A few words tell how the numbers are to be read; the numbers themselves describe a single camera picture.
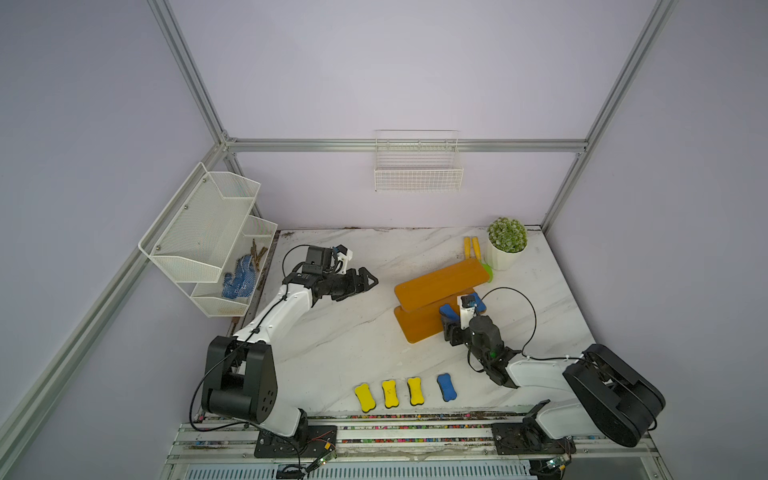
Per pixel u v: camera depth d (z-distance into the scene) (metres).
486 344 0.69
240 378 0.43
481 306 0.98
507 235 0.99
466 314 0.79
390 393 0.80
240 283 0.88
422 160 0.95
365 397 0.80
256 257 0.94
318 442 0.72
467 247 1.14
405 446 0.73
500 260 1.04
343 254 0.81
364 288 0.76
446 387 0.82
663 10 0.68
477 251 1.14
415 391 0.80
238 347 0.44
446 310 0.94
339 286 0.74
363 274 0.78
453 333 0.80
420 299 0.87
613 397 0.44
